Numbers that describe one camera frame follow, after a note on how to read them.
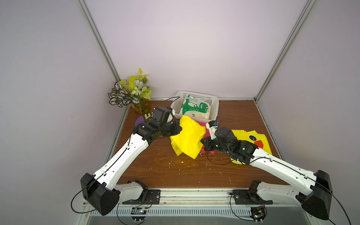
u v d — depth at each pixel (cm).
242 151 52
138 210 72
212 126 66
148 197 73
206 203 73
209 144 63
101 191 37
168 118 60
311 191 39
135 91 95
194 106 107
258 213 70
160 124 54
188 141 73
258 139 95
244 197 72
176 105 110
